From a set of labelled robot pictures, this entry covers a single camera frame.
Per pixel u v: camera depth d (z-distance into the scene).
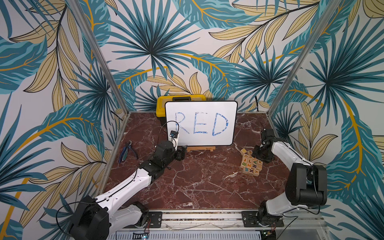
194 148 0.95
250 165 0.90
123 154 0.95
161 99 1.05
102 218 0.38
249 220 0.73
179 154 0.70
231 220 0.75
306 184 0.45
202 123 0.88
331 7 0.69
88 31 0.75
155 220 0.73
